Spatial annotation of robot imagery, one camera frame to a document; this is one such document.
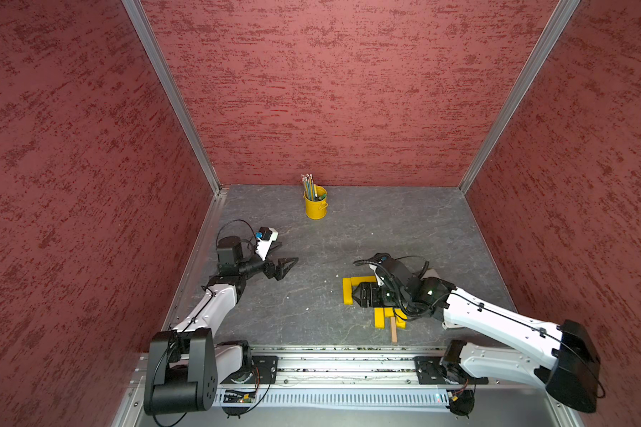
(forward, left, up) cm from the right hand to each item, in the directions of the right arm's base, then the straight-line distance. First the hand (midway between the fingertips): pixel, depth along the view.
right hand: (362, 302), depth 77 cm
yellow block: (+7, +4, -8) cm, 11 cm away
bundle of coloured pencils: (+45, +17, +5) cm, 48 cm away
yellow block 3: (+12, 0, -10) cm, 16 cm away
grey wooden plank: (+13, -27, -9) cm, 31 cm away
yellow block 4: (-3, -12, -10) cm, 16 cm away
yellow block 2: (-2, -6, -10) cm, 11 cm away
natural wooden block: (-5, -10, -9) cm, 15 cm away
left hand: (+15, +23, +4) cm, 27 cm away
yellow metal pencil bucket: (+41, +15, -5) cm, 43 cm away
